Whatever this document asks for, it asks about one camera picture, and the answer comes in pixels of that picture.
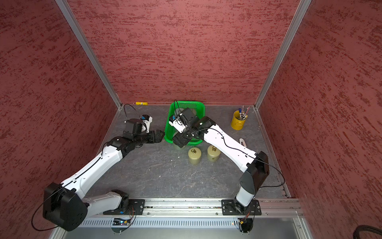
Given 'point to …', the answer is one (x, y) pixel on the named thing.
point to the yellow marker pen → (142, 103)
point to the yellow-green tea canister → (213, 153)
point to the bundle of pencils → (242, 113)
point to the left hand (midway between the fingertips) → (157, 136)
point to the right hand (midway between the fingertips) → (181, 139)
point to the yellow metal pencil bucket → (238, 120)
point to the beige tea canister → (194, 155)
